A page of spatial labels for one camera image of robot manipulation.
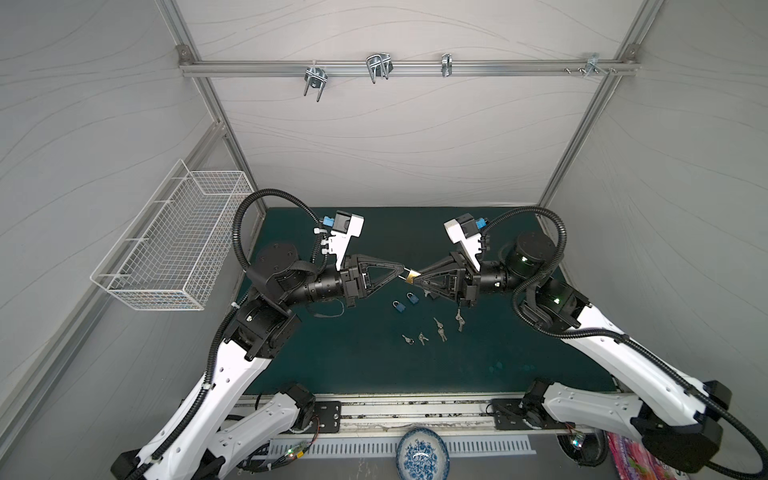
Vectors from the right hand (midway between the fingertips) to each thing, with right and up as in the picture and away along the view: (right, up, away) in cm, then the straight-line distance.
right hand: (419, 272), depth 50 cm
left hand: (-3, +1, -1) cm, 3 cm away
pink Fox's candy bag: (+50, -45, +16) cm, 69 cm away
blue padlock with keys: (+2, -13, +43) cm, 45 cm away
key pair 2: (+10, -23, +38) cm, 45 cm away
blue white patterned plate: (+2, -45, +18) cm, 48 cm away
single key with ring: (0, -24, +36) cm, 43 cm away
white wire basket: (-56, +2, +18) cm, 59 cm away
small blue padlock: (-2, -16, +43) cm, 46 cm away
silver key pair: (+16, -20, +40) cm, 48 cm away
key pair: (+4, -24, +37) cm, 44 cm away
